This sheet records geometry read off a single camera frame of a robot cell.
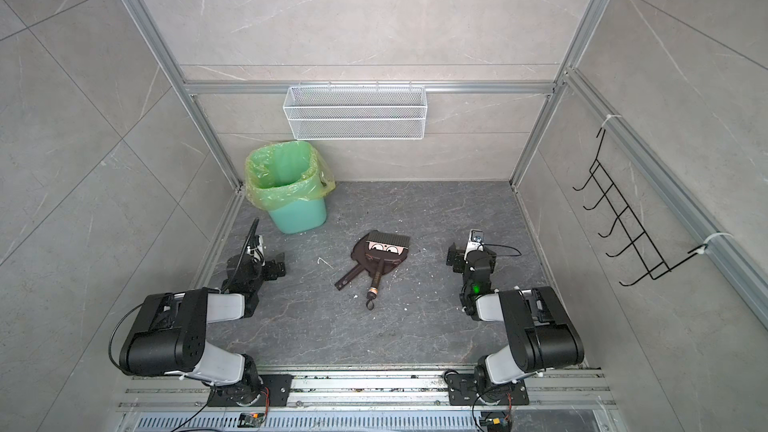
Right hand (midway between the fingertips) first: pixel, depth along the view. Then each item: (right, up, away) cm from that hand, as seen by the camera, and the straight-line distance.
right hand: (469, 242), depth 94 cm
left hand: (-65, -2, 0) cm, 65 cm away
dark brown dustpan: (-33, -6, +4) cm, 34 cm away
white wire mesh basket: (-38, +44, +6) cm, 58 cm away
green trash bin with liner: (-63, +21, +14) cm, 67 cm away
